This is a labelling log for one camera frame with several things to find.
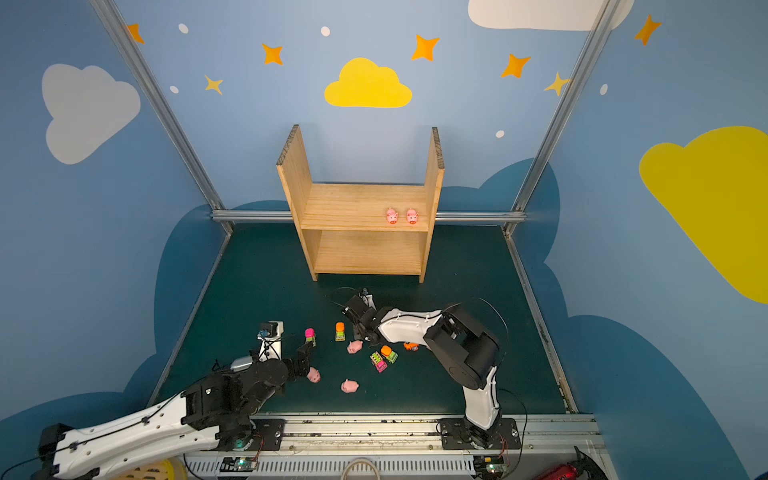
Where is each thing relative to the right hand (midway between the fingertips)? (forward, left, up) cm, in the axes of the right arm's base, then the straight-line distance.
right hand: (366, 320), depth 94 cm
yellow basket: (-41, +40, +6) cm, 58 cm away
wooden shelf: (+16, +6, +26) cm, 32 cm away
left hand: (-15, +14, +12) cm, 24 cm away
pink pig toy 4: (-20, +3, 0) cm, 20 cm away
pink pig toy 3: (-9, +3, +1) cm, 10 cm away
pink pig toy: (+19, -13, +28) cm, 37 cm away
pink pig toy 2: (+18, -7, +29) cm, 35 cm away
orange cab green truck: (-5, +8, +1) cm, 9 cm away
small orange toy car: (-8, -14, +1) cm, 16 cm away
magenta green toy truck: (-14, -5, +2) cm, 15 cm away
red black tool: (-36, -52, +2) cm, 63 cm away
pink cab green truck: (-7, +17, +1) cm, 18 cm away
